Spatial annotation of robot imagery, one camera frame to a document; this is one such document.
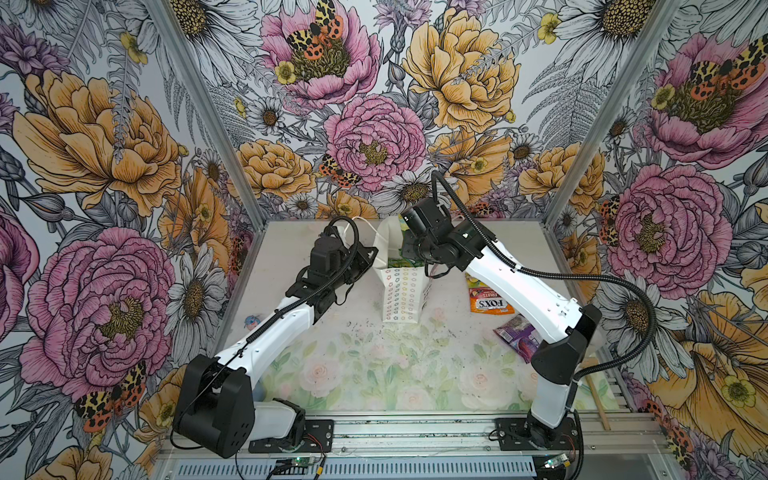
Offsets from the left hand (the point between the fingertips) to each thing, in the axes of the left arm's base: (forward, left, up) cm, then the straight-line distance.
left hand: (380, 256), depth 81 cm
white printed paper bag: (-5, -7, -7) cm, 11 cm away
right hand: (-3, -8, +4) cm, 9 cm away
